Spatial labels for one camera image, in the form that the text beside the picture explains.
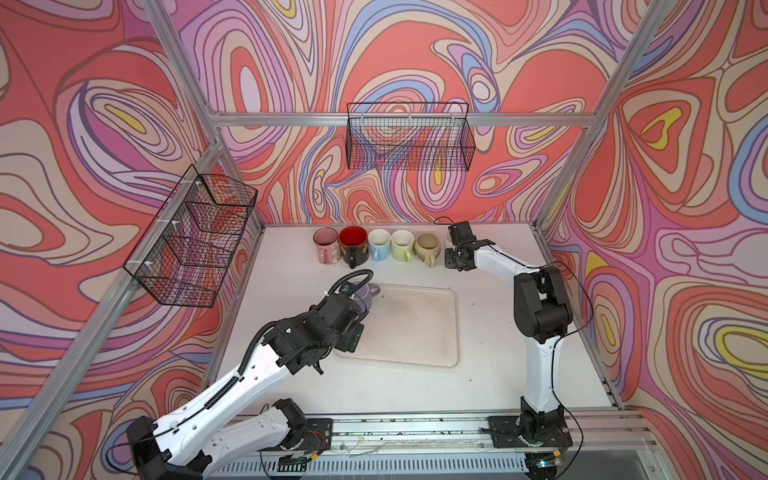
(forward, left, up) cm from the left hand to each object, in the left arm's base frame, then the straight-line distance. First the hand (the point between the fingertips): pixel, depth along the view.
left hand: (346, 321), depth 75 cm
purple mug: (+12, -3, -9) cm, 16 cm away
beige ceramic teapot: (+32, -25, -9) cm, 41 cm away
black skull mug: (+32, +1, -7) cm, 33 cm away
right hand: (+29, -36, -14) cm, 48 cm away
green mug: (+32, -16, -9) cm, 37 cm away
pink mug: (+35, +11, -9) cm, 38 cm away
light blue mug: (+34, -8, -8) cm, 36 cm away
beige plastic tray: (+7, -18, -18) cm, 26 cm away
